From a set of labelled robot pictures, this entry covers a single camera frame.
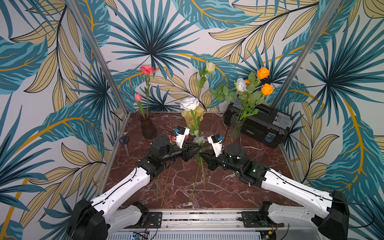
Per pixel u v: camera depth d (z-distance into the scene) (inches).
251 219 29.0
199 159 28.1
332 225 15.0
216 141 23.6
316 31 30.2
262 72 30.8
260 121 36.4
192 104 23.0
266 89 31.5
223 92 32.2
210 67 35.4
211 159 23.8
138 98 33.8
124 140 40.5
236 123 38.5
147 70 31.4
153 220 28.9
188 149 24.7
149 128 38.6
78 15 27.2
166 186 33.0
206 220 29.5
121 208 18.2
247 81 33.2
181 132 24.6
